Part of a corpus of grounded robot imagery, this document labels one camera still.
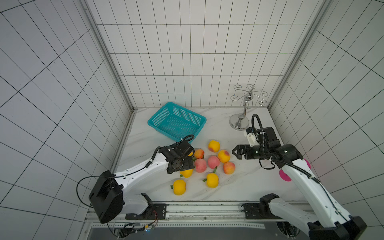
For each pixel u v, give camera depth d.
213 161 0.85
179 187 0.75
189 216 0.72
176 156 0.56
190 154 0.67
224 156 0.86
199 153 0.88
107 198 0.40
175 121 1.11
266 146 0.54
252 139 0.66
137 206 0.59
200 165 0.83
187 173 0.81
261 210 0.66
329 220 0.37
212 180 0.78
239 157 0.65
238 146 0.68
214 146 0.92
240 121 1.08
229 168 0.82
